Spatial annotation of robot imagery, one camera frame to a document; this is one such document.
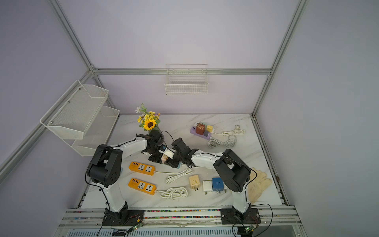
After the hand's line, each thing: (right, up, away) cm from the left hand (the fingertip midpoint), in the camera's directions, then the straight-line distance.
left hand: (165, 157), depth 95 cm
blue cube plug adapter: (+32, -12, -15) cm, 37 cm away
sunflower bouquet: (-6, +24, -13) cm, 28 cm away
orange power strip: (-7, -14, -14) cm, 21 cm away
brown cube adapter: (+23, +19, +7) cm, 31 cm away
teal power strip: (+11, -2, -11) cm, 16 cm away
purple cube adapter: (+28, +16, +10) cm, 33 cm away
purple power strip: (+18, +17, +13) cm, 28 cm away
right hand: (+3, 0, -4) cm, 5 cm away
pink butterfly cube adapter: (+1, +2, -10) cm, 10 cm away
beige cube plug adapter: (+19, -11, -15) cm, 26 cm away
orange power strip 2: (-13, -5, -6) cm, 15 cm away
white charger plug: (+27, -14, -13) cm, 32 cm away
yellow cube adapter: (+30, +19, +10) cm, 37 cm away
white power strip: (+21, +23, +16) cm, 35 cm away
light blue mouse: (-8, +4, -41) cm, 42 cm away
